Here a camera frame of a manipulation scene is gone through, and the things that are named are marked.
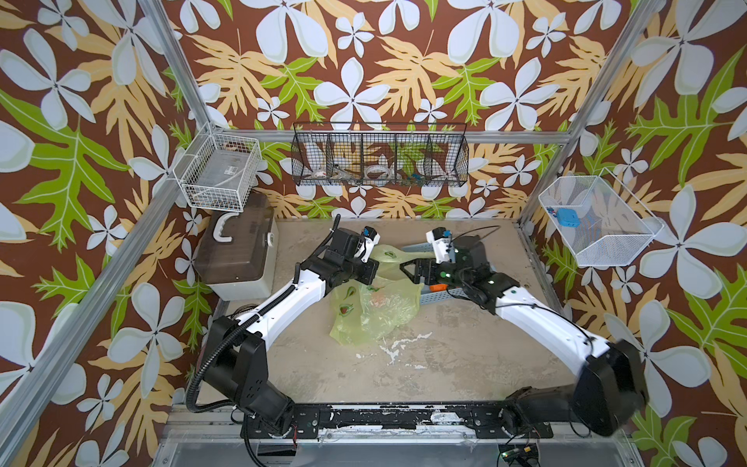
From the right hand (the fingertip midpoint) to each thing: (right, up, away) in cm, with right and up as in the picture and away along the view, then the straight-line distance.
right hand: (408, 265), depth 79 cm
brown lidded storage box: (-54, +3, +15) cm, 56 cm away
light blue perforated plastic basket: (+8, -10, +12) cm, 17 cm away
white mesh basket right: (+55, +12, +3) cm, 57 cm away
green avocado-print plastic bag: (-12, -13, -4) cm, 18 cm away
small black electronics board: (+28, -49, -5) cm, 57 cm away
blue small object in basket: (+49, +14, +7) cm, 52 cm away
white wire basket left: (-57, +28, +7) cm, 64 cm away
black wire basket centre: (-7, +37, +18) cm, 41 cm away
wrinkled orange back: (-8, -9, -3) cm, 13 cm away
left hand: (-8, +1, +5) cm, 9 cm away
